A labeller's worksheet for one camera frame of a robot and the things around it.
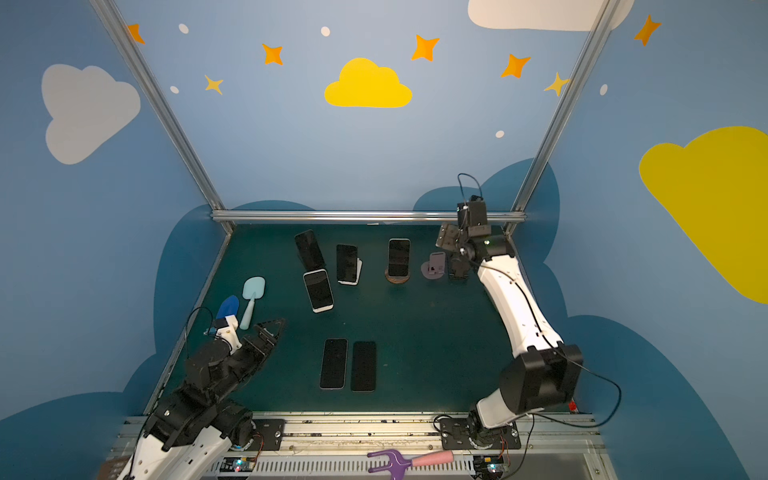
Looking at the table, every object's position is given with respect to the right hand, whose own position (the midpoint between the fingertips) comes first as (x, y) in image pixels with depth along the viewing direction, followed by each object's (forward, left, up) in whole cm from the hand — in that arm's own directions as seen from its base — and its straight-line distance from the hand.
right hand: (457, 232), depth 82 cm
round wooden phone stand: (+3, +17, -28) cm, 33 cm away
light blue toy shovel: (-5, +66, -27) cm, 71 cm away
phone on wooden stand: (+5, +16, -17) cm, 24 cm away
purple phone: (-29, +34, -28) cm, 52 cm away
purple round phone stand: (+5, +3, -24) cm, 24 cm away
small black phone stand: (+7, -6, -27) cm, 29 cm away
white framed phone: (-6, +42, -24) cm, 49 cm away
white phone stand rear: (+6, +30, -24) cm, 39 cm away
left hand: (-28, +43, -8) cm, 52 cm away
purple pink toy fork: (-52, +14, -27) cm, 60 cm away
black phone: (-28, +25, -30) cm, 48 cm away
